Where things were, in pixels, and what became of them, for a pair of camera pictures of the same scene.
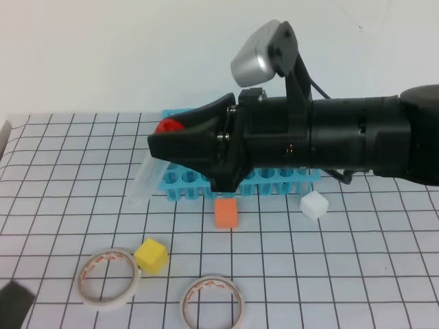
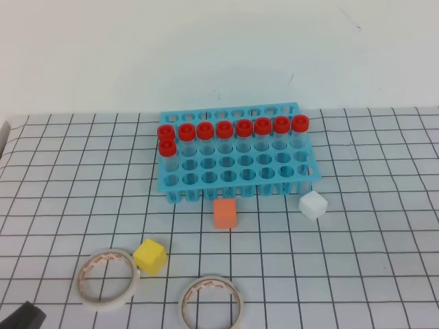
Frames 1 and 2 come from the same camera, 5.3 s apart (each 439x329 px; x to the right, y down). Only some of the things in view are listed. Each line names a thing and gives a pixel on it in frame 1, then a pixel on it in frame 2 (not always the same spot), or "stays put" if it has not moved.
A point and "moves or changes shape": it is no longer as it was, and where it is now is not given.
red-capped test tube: (149, 176) moves or changes shape
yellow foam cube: (151, 256) stays put
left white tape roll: (111, 304) stays put
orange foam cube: (226, 212) stays put
